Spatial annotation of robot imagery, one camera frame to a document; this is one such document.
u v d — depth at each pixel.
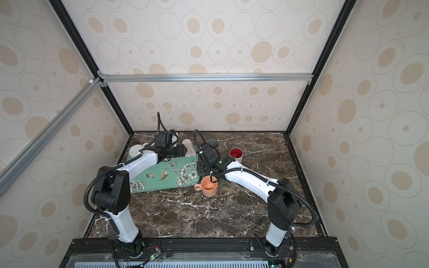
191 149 1.01
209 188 0.83
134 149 1.00
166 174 0.97
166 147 0.75
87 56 0.81
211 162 0.62
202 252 0.73
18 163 0.53
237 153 1.01
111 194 0.49
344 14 0.69
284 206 0.44
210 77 0.96
